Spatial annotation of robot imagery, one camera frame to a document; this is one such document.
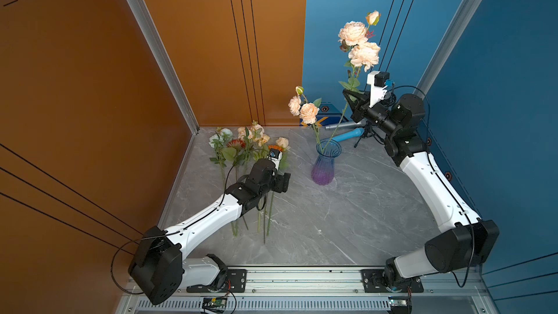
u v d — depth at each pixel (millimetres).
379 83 549
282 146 1062
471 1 744
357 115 591
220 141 1087
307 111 740
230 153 1052
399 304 697
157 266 401
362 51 534
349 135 1150
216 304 720
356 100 625
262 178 612
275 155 707
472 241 393
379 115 585
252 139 1094
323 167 892
